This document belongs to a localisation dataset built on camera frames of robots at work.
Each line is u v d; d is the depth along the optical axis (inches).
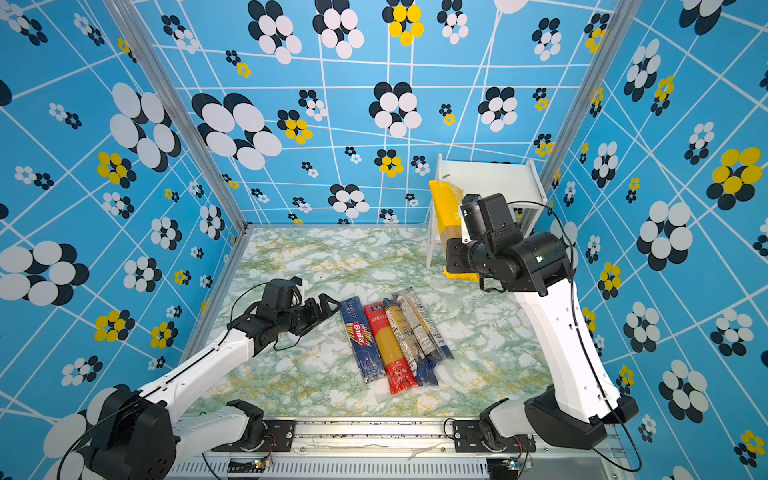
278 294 25.3
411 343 33.7
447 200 27.5
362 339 34.1
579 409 14.2
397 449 28.5
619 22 27.3
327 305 29.6
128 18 27.3
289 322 27.3
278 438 28.7
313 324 29.0
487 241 16.2
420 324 35.0
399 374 31.6
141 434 15.9
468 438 28.5
